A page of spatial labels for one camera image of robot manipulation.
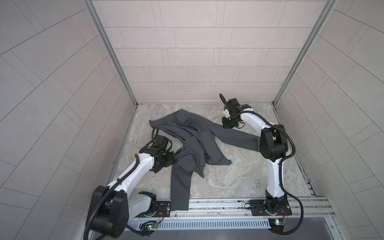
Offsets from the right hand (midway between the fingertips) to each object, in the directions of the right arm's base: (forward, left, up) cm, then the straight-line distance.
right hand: (222, 125), depth 98 cm
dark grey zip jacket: (-13, +13, +3) cm, 19 cm away
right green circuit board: (-54, -17, -7) cm, 57 cm away
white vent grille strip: (-51, +15, -6) cm, 54 cm away
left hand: (-22, +31, -1) cm, 38 cm away
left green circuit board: (-51, +39, -2) cm, 65 cm away
